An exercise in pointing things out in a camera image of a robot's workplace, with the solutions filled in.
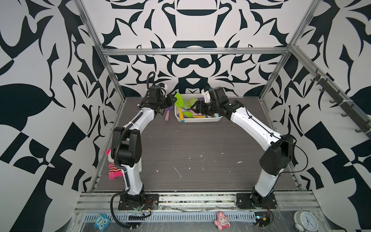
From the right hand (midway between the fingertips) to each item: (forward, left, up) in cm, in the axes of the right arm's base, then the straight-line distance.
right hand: (193, 106), depth 81 cm
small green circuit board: (-49, -32, -27) cm, 65 cm away
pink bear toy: (-51, -12, -21) cm, 57 cm away
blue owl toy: (-51, +44, -23) cm, 71 cm away
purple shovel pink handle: (+3, +13, -4) cm, 14 cm away
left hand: (+12, +11, -4) cm, 17 cm away
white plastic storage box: (+27, +2, -19) cm, 34 cm away
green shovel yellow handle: (+8, +8, -7) cm, 14 cm away
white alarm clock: (-51, -49, -22) cm, 74 cm away
